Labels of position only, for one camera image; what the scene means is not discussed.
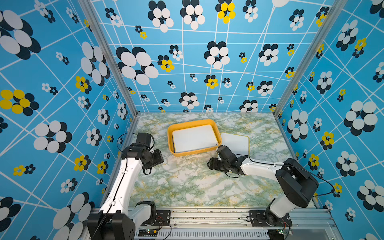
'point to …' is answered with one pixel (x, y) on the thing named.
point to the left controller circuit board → (147, 232)
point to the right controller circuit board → (276, 234)
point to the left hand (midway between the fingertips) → (161, 158)
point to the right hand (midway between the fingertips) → (211, 165)
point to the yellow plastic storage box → (182, 125)
